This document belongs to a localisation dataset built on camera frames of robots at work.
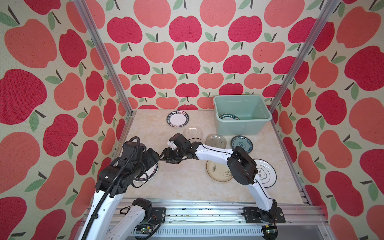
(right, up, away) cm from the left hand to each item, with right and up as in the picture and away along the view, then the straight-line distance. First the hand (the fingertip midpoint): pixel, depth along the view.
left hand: (157, 159), depth 67 cm
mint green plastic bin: (+55, +24, +49) cm, 78 cm away
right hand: (-1, -4, +17) cm, 17 cm away
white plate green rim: (-1, -4, -11) cm, 12 cm away
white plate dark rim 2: (+40, +23, +48) cm, 66 cm away
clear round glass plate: (+17, +9, +41) cm, 45 cm away
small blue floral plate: (+52, +4, +36) cm, 64 cm away
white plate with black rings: (+61, -14, +21) cm, 66 cm away
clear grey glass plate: (+33, +5, +38) cm, 51 cm away
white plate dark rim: (+5, +21, +48) cm, 53 cm away
